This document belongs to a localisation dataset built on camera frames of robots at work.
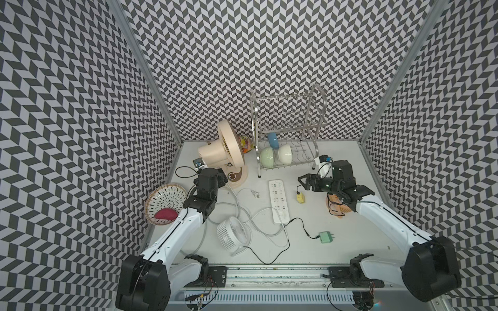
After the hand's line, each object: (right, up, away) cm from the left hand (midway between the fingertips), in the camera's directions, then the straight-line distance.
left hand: (214, 173), depth 84 cm
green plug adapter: (+48, -28, -1) cm, 56 cm away
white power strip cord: (+14, -23, +3) cm, 27 cm away
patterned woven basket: (-25, -15, +7) cm, 31 cm away
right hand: (+40, -4, -1) cm, 40 cm away
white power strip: (+30, -19, +3) cm, 35 cm away
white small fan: (+10, -22, -12) cm, 28 cm away
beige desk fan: (+6, +9, -3) cm, 11 cm away
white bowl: (+33, +8, +13) cm, 36 cm away
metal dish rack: (+32, +19, -2) cm, 37 cm away
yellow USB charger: (+39, -12, +6) cm, 41 cm away
